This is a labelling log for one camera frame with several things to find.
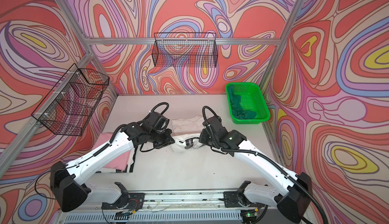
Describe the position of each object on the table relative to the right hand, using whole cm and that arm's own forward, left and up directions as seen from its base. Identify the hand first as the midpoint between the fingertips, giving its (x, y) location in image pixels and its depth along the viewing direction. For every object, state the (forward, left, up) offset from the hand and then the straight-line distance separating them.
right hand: (203, 140), depth 76 cm
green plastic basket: (+36, -36, -16) cm, 54 cm away
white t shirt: (+17, +12, -16) cm, 26 cm away
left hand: (0, +12, +1) cm, 13 cm away
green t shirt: (+27, -25, -11) cm, 39 cm away
